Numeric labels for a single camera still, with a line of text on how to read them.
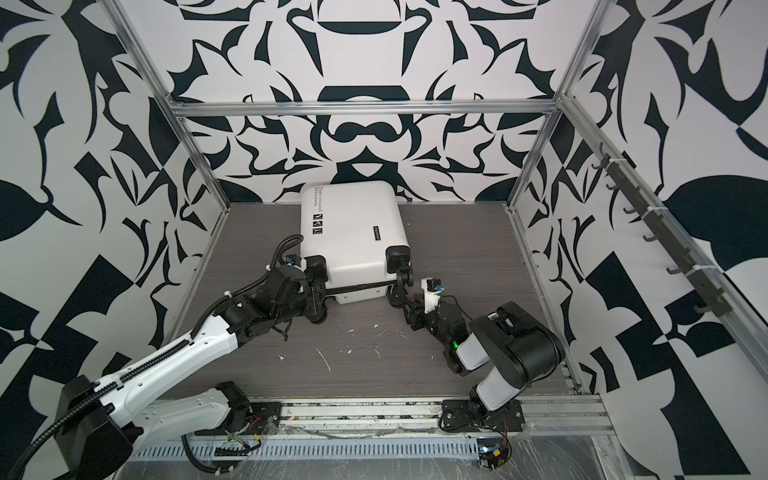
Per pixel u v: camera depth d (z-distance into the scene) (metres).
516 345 0.47
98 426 0.38
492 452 0.71
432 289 0.78
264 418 0.74
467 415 0.74
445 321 0.70
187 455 0.70
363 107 0.94
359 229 0.86
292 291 0.60
